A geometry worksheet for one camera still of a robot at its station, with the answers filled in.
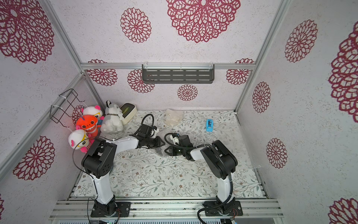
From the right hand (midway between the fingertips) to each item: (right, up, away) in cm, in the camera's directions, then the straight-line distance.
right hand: (165, 149), depth 94 cm
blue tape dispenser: (+33, +16, +13) cm, 39 cm away
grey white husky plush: (-38, +22, +7) cm, 44 cm away
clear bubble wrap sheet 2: (+4, +22, +17) cm, 28 cm away
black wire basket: (-55, +34, -12) cm, 65 cm away
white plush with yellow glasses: (-48, +9, -14) cm, 51 cm away
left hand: (-1, +3, +3) cm, 4 cm away
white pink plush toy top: (-47, +26, +1) cm, 54 cm away
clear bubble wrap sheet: (+1, -4, -2) cm, 4 cm away
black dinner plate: (-4, -2, +1) cm, 4 cm away
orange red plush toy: (-48, +18, -5) cm, 52 cm away
